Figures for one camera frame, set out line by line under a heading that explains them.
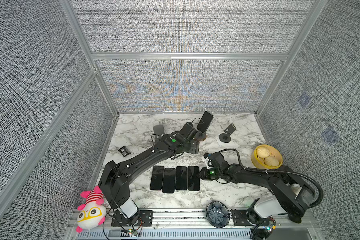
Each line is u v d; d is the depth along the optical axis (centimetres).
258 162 88
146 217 73
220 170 69
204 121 98
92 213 69
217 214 74
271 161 87
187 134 60
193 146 71
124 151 96
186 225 73
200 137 105
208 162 80
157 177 86
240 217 73
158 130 95
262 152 90
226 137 104
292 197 43
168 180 85
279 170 49
